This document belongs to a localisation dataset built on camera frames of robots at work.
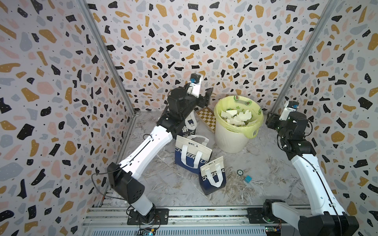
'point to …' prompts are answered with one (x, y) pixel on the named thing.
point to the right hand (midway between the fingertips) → (275, 113)
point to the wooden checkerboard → (208, 118)
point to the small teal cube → (248, 179)
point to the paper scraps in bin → (235, 119)
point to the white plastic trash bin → (230, 141)
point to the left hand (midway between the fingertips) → (204, 84)
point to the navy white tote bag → (191, 153)
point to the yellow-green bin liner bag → (240, 103)
